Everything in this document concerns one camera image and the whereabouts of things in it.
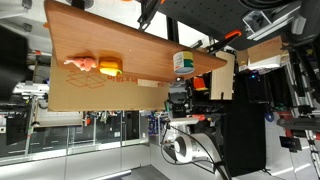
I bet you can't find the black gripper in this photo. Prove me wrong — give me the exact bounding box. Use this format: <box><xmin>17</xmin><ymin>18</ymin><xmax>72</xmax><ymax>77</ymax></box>
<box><xmin>165</xmin><ymin>81</ymin><xmax>194</xmax><ymax>118</ymax></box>

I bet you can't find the emergency stop button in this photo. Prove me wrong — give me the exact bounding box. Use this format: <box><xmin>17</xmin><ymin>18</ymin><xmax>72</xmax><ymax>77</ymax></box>
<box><xmin>193</xmin><ymin>76</ymin><xmax>209</xmax><ymax>92</ymax></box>

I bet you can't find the black clamp orange handle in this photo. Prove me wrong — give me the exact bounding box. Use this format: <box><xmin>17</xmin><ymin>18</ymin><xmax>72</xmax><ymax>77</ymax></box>
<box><xmin>137</xmin><ymin>0</ymin><xmax>165</xmax><ymax>32</ymax></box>
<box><xmin>199</xmin><ymin>29</ymin><xmax>243</xmax><ymax>54</ymax></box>

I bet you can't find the aluminium extrusion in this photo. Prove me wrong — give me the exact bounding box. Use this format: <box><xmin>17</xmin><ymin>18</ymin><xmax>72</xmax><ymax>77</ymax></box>
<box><xmin>242</xmin><ymin>6</ymin><xmax>303</xmax><ymax>42</ymax></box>

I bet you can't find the black table column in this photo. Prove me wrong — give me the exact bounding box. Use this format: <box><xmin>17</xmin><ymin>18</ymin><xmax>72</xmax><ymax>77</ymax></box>
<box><xmin>166</xmin><ymin>16</ymin><xmax>180</xmax><ymax>43</ymax></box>

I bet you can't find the notched plywood panel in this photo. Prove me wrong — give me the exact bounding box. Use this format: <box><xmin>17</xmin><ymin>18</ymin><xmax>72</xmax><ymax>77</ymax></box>
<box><xmin>209</xmin><ymin>50</ymin><xmax>236</xmax><ymax>101</ymax></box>

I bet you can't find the corn can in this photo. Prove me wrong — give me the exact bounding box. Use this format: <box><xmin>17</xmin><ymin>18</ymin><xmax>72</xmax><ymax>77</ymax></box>
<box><xmin>172</xmin><ymin>50</ymin><xmax>196</xmax><ymax>75</ymax></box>

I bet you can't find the black tripod bar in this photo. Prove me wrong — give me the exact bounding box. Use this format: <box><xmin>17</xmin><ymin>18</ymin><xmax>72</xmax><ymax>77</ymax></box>
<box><xmin>276</xmin><ymin>118</ymin><xmax>320</xmax><ymax>133</ymax></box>

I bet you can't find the black perforated breadboard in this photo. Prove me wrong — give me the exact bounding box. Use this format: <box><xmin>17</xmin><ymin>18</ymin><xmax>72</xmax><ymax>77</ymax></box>
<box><xmin>156</xmin><ymin>0</ymin><xmax>301</xmax><ymax>51</ymax></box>

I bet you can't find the red printed cardboard box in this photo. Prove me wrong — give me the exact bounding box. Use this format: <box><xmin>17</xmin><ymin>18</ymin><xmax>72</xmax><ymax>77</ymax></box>
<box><xmin>236</xmin><ymin>35</ymin><xmax>290</xmax><ymax>68</ymax></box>

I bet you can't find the pink toy meat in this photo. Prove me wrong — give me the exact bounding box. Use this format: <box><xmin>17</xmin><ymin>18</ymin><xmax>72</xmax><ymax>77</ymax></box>
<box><xmin>63</xmin><ymin>55</ymin><xmax>98</xmax><ymax>73</ymax></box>

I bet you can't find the large cardboard sheet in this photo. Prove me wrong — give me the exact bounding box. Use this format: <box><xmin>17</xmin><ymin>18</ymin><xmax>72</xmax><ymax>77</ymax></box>
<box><xmin>47</xmin><ymin>56</ymin><xmax>171</xmax><ymax>113</ymax></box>

